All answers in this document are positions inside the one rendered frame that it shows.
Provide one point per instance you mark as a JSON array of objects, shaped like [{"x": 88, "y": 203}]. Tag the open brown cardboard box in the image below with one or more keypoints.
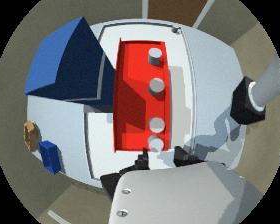
[{"x": 31, "y": 134}]

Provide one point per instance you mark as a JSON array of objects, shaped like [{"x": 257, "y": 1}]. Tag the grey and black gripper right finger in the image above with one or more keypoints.
[{"x": 182, "y": 158}]

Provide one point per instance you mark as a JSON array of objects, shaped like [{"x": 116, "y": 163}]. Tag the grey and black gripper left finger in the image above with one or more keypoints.
[{"x": 110, "y": 181}]

